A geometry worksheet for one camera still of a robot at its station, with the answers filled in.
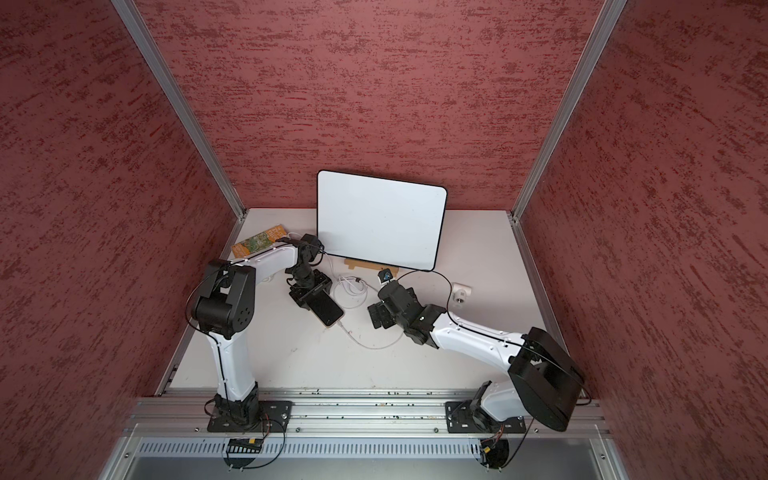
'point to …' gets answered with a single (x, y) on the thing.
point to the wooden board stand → (352, 263)
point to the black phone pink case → (325, 307)
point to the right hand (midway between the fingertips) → (387, 306)
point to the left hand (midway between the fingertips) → (321, 301)
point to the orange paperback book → (258, 241)
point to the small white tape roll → (460, 291)
